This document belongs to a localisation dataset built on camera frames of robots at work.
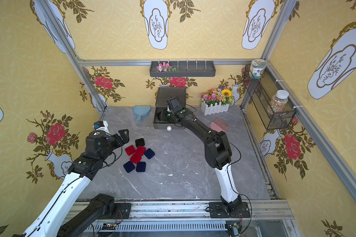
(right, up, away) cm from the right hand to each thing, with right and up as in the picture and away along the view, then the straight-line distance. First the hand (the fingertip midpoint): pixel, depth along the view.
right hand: (167, 112), depth 94 cm
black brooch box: (-19, -20, +7) cm, 29 cm away
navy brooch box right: (-12, -27, 0) cm, 29 cm away
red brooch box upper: (-17, -25, +1) cm, 30 cm away
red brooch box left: (-24, -24, 0) cm, 34 cm away
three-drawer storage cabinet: (-4, +13, +9) cm, 17 cm away
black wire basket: (+62, +14, +3) cm, 63 cm away
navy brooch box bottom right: (-16, -34, -4) cm, 37 cm away
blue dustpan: (-24, +2, +25) cm, 35 cm away
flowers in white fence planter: (+34, +9, +12) cm, 37 cm away
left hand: (-25, -12, -19) cm, 33 cm away
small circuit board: (-27, -57, -21) cm, 67 cm away
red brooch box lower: (-20, -29, -2) cm, 35 cm away
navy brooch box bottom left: (-22, -33, -7) cm, 40 cm away
